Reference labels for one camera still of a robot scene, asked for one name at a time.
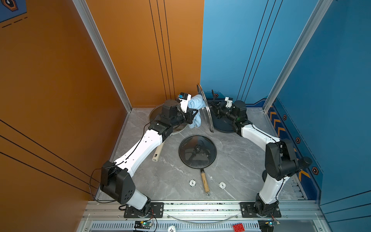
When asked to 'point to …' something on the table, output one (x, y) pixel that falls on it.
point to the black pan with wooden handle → (204, 177)
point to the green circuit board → (143, 224)
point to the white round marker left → (192, 182)
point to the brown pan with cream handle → (155, 157)
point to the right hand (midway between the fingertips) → (209, 102)
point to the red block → (238, 227)
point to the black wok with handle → (223, 120)
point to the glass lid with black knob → (197, 151)
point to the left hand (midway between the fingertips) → (198, 108)
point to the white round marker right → (222, 185)
